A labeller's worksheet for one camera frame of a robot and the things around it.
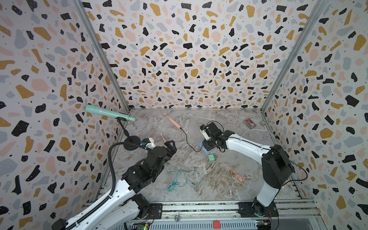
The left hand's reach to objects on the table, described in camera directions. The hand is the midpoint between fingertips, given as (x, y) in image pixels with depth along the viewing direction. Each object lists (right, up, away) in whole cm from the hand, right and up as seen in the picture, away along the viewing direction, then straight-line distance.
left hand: (174, 146), depth 73 cm
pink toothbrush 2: (-4, +11, +36) cm, 38 cm away
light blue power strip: (+15, -2, +10) cm, 18 cm away
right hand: (+20, -1, +18) cm, 27 cm away
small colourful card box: (+54, +11, +40) cm, 68 cm away
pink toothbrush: (-11, 0, +28) cm, 30 cm away
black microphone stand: (-32, +1, +24) cm, 40 cm away
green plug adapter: (+22, -11, +19) cm, 31 cm away
